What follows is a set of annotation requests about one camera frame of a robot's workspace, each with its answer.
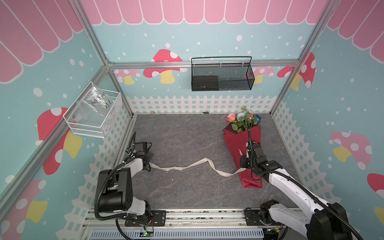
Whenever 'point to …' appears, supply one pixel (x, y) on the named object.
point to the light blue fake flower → (243, 122)
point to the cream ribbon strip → (223, 173)
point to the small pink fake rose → (251, 116)
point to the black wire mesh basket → (222, 77)
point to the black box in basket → (205, 83)
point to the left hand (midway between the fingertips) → (148, 158)
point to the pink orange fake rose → (231, 117)
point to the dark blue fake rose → (258, 118)
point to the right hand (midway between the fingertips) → (242, 158)
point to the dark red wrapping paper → (236, 141)
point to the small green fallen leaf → (205, 112)
